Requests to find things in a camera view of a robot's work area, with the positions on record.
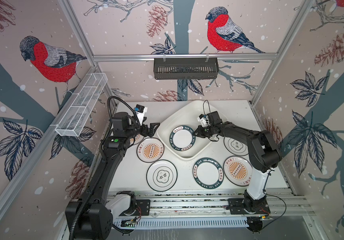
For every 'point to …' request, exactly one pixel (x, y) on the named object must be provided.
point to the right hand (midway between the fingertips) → (192, 135)
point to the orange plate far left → (138, 138)
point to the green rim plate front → (208, 173)
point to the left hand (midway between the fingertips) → (151, 120)
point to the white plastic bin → (170, 121)
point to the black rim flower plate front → (161, 175)
